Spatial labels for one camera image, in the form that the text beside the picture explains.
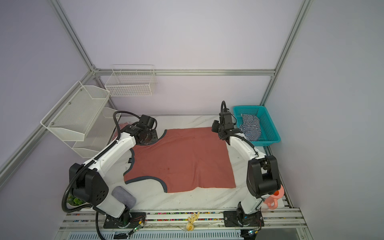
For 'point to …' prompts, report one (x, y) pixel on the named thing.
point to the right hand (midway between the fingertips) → (214, 123)
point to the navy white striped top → (250, 127)
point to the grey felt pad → (124, 196)
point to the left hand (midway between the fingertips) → (150, 138)
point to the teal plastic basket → (269, 134)
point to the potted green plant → (74, 201)
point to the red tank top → (183, 159)
